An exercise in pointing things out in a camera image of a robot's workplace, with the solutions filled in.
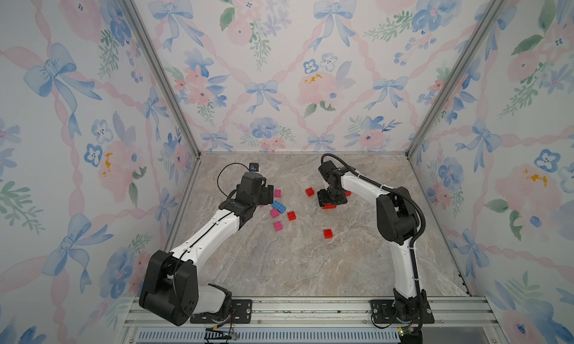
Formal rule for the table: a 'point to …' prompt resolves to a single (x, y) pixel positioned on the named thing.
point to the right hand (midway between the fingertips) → (329, 201)
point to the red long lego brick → (329, 206)
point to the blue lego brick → (279, 206)
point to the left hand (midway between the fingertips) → (261, 186)
